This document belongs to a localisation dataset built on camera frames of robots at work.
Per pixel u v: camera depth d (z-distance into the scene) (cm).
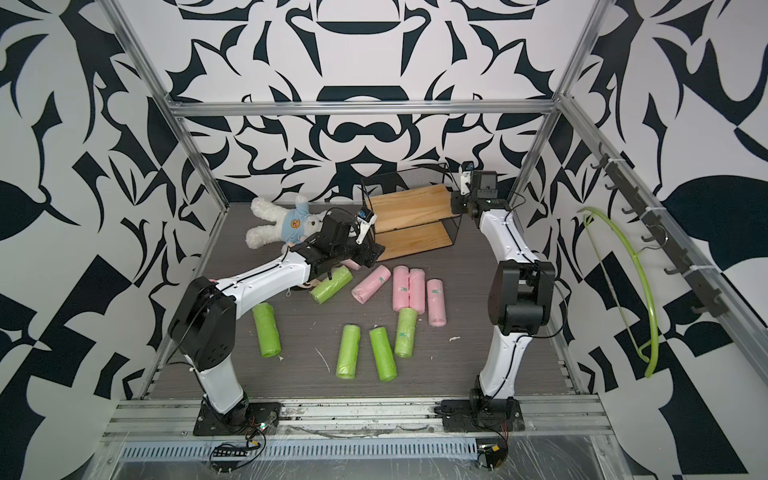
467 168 83
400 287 94
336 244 69
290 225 103
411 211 96
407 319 89
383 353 81
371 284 94
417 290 93
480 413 66
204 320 53
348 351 82
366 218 77
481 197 73
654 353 57
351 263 94
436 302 91
